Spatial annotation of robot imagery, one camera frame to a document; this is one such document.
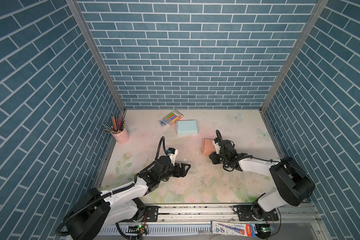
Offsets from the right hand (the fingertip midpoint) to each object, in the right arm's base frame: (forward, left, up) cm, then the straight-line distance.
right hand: (209, 154), depth 93 cm
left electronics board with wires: (-42, +33, -4) cm, 54 cm away
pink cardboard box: (+5, +1, +1) cm, 5 cm away
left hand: (-12, +14, +6) cm, 19 cm away
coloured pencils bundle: (+12, +61, +10) cm, 63 cm away
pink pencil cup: (+5, +57, +5) cm, 58 cm away
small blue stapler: (+23, +34, 0) cm, 41 cm away
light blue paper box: (+20, +16, +1) cm, 25 cm away
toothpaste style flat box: (-37, -11, -2) cm, 39 cm away
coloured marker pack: (+30, +28, -1) cm, 41 cm away
